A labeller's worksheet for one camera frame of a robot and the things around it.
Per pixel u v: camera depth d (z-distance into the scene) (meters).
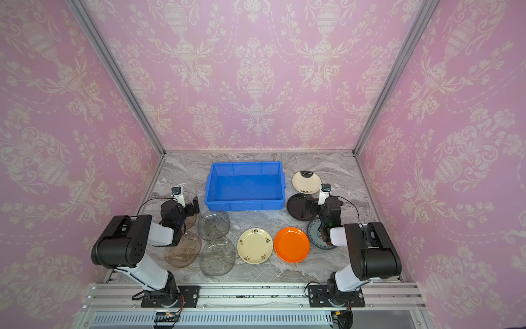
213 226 0.92
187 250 0.85
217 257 0.83
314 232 0.90
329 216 0.72
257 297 0.76
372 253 0.45
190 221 0.92
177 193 0.83
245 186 1.07
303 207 0.93
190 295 0.75
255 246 0.86
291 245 0.85
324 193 0.81
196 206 0.90
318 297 0.73
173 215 0.73
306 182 1.07
